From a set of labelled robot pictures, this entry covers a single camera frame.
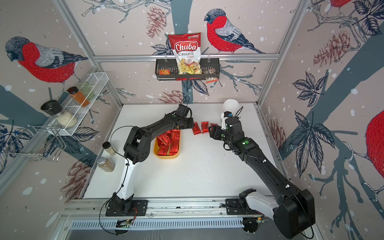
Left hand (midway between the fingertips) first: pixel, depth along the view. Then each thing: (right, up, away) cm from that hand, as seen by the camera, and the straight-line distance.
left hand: (196, 121), depth 100 cm
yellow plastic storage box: (-15, -21, -12) cm, 28 cm away
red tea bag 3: (0, -5, +4) cm, 7 cm away
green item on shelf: (-62, +18, -18) cm, 67 cm away
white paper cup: (+24, +11, +1) cm, 26 cm away
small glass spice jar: (-53, -15, -14) cm, 56 cm away
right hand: (+8, -2, -20) cm, 22 cm away
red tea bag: (+13, -2, +7) cm, 15 cm away
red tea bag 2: (+6, -4, +4) cm, 8 cm away
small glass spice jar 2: (-50, -23, -19) cm, 58 cm away
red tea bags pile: (-18, -13, -5) cm, 23 cm away
